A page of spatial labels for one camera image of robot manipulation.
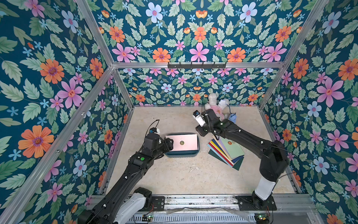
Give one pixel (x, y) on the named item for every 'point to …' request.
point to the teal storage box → (180, 154)
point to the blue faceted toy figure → (232, 117)
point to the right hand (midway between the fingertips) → (199, 124)
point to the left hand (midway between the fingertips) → (171, 141)
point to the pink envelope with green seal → (186, 142)
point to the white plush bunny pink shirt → (218, 108)
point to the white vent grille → (196, 218)
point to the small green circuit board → (150, 216)
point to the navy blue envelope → (234, 160)
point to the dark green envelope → (237, 166)
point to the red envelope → (232, 164)
